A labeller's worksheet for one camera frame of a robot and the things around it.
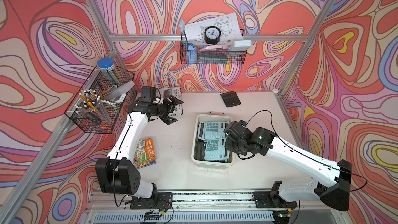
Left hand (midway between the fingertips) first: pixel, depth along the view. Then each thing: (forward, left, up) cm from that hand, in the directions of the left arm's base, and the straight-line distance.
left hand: (182, 107), depth 77 cm
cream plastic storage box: (-22, -12, -15) cm, 29 cm away
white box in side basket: (+1, +29, +7) cm, 30 cm away
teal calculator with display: (-16, -17, -15) cm, 28 cm away
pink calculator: (+17, -20, -26) cm, 37 cm away
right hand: (-18, -23, -10) cm, 31 cm away
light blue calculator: (-3, -15, -17) cm, 23 cm away
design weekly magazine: (+34, +8, -21) cm, 41 cm away
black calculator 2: (+29, -32, -25) cm, 50 cm away
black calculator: (-14, -9, -19) cm, 25 cm away
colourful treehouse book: (-15, +22, -22) cm, 34 cm away
